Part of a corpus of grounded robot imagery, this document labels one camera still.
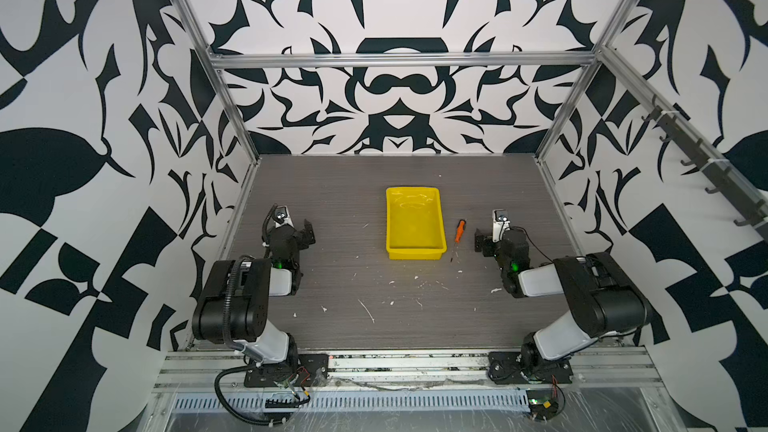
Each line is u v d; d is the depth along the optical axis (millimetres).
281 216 802
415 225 986
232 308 420
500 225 812
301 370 727
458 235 973
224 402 672
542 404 712
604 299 462
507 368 746
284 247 719
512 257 743
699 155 598
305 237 886
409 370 759
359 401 649
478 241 886
